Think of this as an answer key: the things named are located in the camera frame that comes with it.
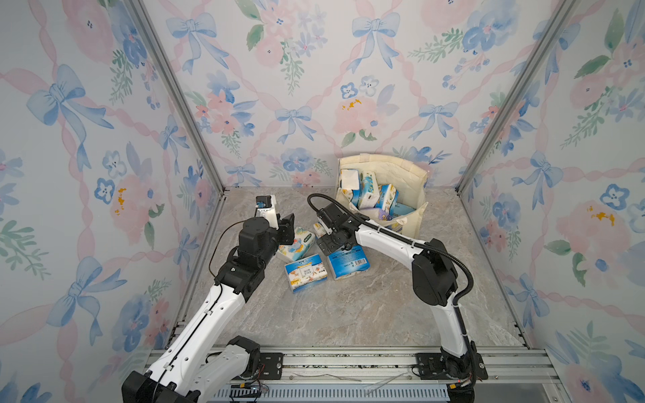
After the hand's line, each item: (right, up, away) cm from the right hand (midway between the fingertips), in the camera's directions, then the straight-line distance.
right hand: (335, 237), depth 95 cm
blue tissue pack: (+5, -8, -6) cm, 11 cm away
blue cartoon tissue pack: (+20, +14, -2) cm, 25 cm away
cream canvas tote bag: (+27, +21, -4) cm, 35 cm away
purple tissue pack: (+17, +8, -10) cm, 21 cm away
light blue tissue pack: (+26, +11, +3) cm, 29 cm away
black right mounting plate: (+27, -36, -21) cm, 50 cm away
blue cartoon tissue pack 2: (-10, -12, -9) cm, 18 cm away
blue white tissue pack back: (+5, +20, -7) cm, 22 cm away
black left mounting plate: (-19, -36, -21) cm, 46 cm away
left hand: (-14, +9, -21) cm, 27 cm away
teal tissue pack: (+12, +16, -7) cm, 21 cm away
